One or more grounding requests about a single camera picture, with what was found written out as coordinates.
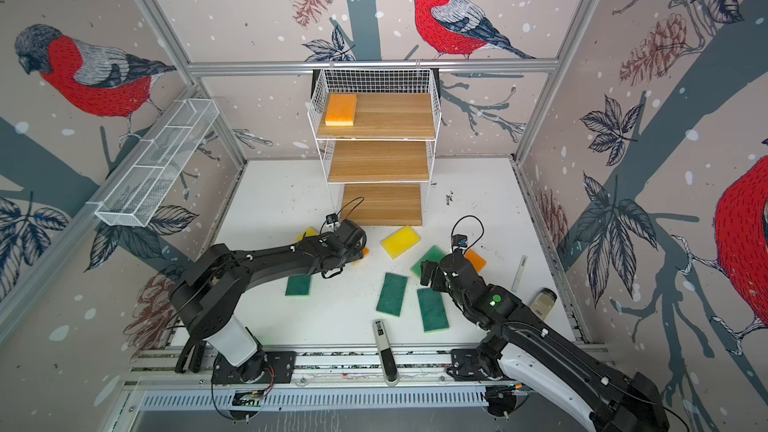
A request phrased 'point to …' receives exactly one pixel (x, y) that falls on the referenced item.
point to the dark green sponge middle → (392, 293)
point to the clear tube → (518, 276)
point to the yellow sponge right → (400, 241)
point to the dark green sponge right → (432, 311)
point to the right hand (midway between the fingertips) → (431, 271)
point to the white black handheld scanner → (388, 362)
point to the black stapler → (195, 361)
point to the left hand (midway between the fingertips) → (353, 250)
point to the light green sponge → (433, 253)
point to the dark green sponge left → (298, 285)
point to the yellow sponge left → (308, 232)
